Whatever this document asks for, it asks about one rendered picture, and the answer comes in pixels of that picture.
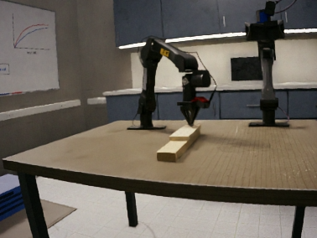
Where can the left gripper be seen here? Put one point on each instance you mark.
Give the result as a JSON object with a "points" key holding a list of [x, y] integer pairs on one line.
{"points": [[268, 28]]}

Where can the light wooden bar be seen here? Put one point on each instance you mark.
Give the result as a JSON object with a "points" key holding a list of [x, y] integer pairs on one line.
{"points": [[173, 150]]}

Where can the pale wooden slat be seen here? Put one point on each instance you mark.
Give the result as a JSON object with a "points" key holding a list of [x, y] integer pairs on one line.
{"points": [[185, 133]]}

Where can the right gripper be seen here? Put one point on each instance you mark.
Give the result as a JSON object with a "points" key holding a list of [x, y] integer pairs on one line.
{"points": [[190, 101]]}

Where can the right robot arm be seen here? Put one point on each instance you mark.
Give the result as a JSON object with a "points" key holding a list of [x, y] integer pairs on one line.
{"points": [[184, 62]]}

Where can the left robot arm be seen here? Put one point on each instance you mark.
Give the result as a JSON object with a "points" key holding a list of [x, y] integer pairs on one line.
{"points": [[267, 102]]}

